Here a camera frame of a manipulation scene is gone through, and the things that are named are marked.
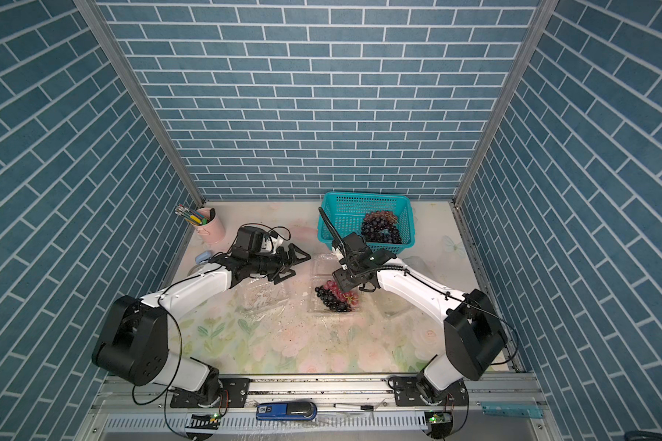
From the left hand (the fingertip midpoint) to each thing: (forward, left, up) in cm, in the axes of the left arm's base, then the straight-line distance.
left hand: (309, 266), depth 83 cm
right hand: (-1, -12, -4) cm, 12 cm away
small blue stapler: (+11, +41, -13) cm, 44 cm away
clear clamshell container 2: (-4, +18, -15) cm, 23 cm away
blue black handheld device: (-36, +4, -9) cm, 37 cm away
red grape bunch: (-6, -11, -9) cm, 15 cm away
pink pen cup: (+20, +38, -9) cm, 44 cm away
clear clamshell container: (+10, -3, -16) cm, 19 cm away
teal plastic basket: (+29, -28, -10) cm, 42 cm away
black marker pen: (-35, -16, -15) cm, 41 cm away
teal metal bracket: (-35, -56, -14) cm, 67 cm away
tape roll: (+6, +41, -12) cm, 43 cm away
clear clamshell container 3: (-6, -28, -15) cm, 32 cm away
